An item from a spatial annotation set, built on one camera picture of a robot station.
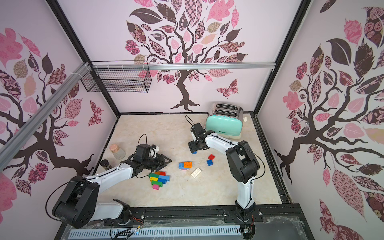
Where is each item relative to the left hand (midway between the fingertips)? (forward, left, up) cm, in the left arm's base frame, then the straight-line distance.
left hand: (171, 165), depth 86 cm
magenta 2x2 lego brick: (-11, +8, -5) cm, 15 cm away
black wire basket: (+49, +26, +29) cm, 62 cm away
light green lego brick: (-9, +6, -5) cm, 12 cm away
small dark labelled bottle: (-1, +37, +3) cm, 37 cm away
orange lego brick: (0, -10, -1) cm, 10 cm away
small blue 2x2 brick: (+4, -23, -5) cm, 24 cm away
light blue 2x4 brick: (0, -6, -3) cm, 6 cm away
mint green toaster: (+25, -34, +11) cm, 44 cm away
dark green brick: (-4, +12, -6) cm, 14 cm away
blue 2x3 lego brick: (+10, -14, -4) cm, 18 cm away
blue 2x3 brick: (-7, +4, -5) cm, 10 cm away
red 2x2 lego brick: (-3, +5, -5) cm, 8 cm away
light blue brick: (-6, +2, -5) cm, 8 cm away
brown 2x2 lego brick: (-4, +7, 0) cm, 9 cm away
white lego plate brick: (-3, -15, -5) cm, 16 cm away
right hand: (+14, -15, -1) cm, 21 cm away
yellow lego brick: (-7, +10, -3) cm, 12 cm away
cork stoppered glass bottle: (+8, +33, 0) cm, 34 cm away
